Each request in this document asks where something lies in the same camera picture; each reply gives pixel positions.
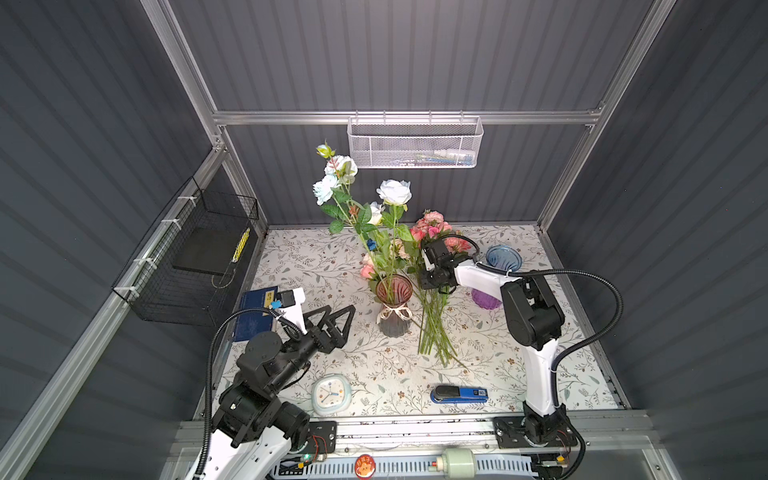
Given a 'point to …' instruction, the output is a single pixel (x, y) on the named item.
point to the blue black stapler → (449, 394)
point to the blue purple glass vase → (505, 258)
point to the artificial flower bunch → (436, 332)
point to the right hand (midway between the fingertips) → (428, 280)
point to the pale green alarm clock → (331, 394)
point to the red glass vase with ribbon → (394, 319)
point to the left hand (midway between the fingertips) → (344, 309)
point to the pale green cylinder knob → (457, 463)
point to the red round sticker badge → (365, 466)
